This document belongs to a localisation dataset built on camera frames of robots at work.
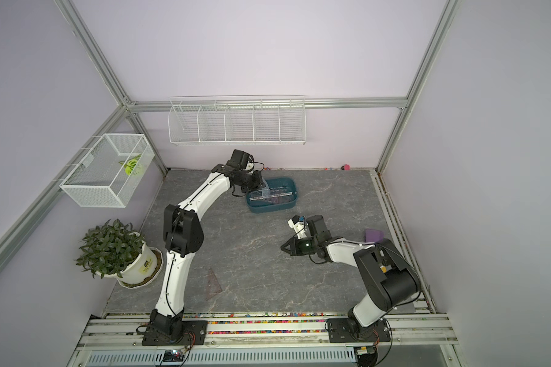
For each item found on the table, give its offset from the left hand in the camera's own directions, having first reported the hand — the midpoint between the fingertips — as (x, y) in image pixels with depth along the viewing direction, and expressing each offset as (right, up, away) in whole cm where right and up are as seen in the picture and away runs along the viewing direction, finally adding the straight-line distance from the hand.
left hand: (268, 184), depth 97 cm
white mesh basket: (-57, +2, -14) cm, 59 cm away
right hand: (+6, -25, -8) cm, 27 cm away
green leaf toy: (-48, +7, -16) cm, 51 cm away
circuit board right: (+33, -55, -25) cm, 69 cm away
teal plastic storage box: (-4, -10, +7) cm, 13 cm away
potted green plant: (-48, -22, -24) cm, 58 cm away
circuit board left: (-28, -55, -25) cm, 67 cm away
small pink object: (+41, +11, +27) cm, 51 cm away
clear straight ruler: (0, -6, +12) cm, 13 cm away
